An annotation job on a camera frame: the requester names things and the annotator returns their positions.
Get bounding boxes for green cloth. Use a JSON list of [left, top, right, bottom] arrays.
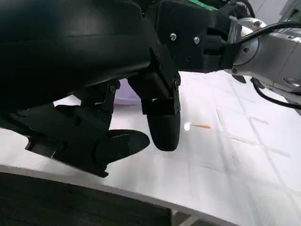
[[187, 0, 220, 11]]

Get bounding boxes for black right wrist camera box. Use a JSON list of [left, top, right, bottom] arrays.
[[155, 0, 233, 73]]

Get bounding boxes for lilac plate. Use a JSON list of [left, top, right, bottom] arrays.
[[114, 80, 142, 106]]

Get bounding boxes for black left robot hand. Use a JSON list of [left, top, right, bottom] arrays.
[[0, 0, 182, 178]]

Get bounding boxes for grey metal frame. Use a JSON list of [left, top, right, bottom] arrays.
[[278, 0, 301, 23]]

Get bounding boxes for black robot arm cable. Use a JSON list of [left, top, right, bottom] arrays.
[[225, 21, 301, 45], [253, 79, 301, 108]]

